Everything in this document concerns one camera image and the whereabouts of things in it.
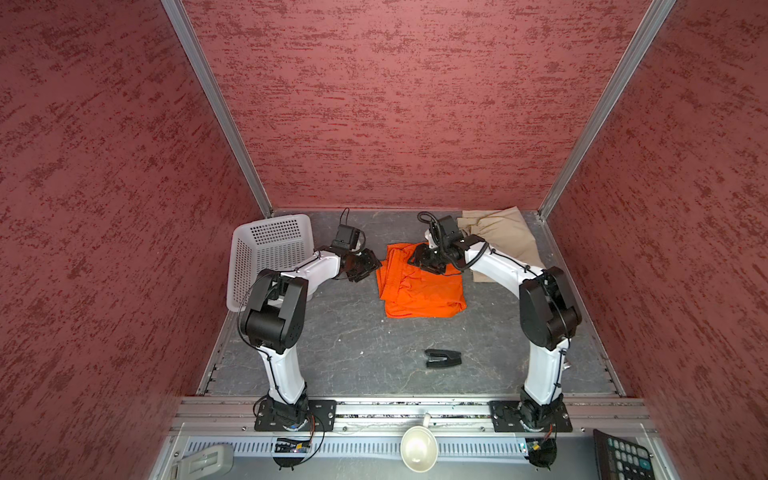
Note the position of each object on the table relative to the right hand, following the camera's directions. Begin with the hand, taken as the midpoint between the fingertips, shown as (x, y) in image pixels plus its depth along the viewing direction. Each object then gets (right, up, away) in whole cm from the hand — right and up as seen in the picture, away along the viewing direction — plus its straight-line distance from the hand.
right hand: (411, 269), depth 92 cm
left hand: (-11, -1, +3) cm, 11 cm away
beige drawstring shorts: (+36, +13, +16) cm, 41 cm away
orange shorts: (-1, -7, -1) cm, 7 cm away
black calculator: (+47, -42, -25) cm, 68 cm away
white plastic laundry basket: (-49, +7, +17) cm, 53 cm away
